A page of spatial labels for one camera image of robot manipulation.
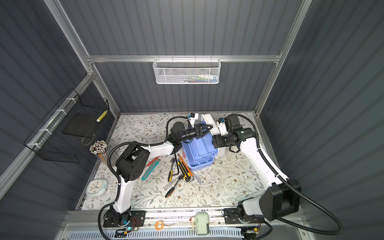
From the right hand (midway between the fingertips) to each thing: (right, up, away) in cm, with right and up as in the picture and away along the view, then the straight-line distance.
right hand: (221, 141), depth 81 cm
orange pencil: (-19, -17, +10) cm, 27 cm away
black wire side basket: (-79, +4, -10) cm, 79 cm away
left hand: (-4, +7, -1) cm, 9 cm away
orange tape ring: (-32, -40, -9) cm, 52 cm away
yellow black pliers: (-29, -20, +6) cm, 35 cm away
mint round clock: (-69, -25, 0) cm, 73 cm away
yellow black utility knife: (-20, -19, +7) cm, 29 cm away
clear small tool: (-12, -23, +5) cm, 26 cm away
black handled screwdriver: (-28, -28, +1) cm, 40 cm away
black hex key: (-25, -16, +10) cm, 32 cm away
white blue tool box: (-11, -7, +1) cm, 13 cm away
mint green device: (-11, -37, -13) cm, 40 cm away
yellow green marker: (-65, +14, 0) cm, 67 cm away
